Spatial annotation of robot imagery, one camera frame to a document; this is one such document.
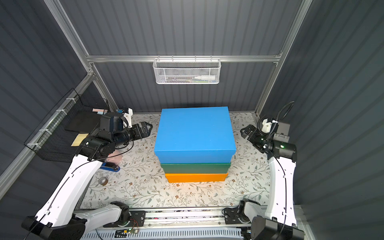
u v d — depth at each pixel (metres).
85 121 0.78
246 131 0.63
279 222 0.36
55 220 0.36
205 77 0.94
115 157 0.45
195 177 0.86
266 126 0.64
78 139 0.73
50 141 0.65
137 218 0.73
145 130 0.61
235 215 0.74
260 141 0.59
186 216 0.75
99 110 0.85
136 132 0.60
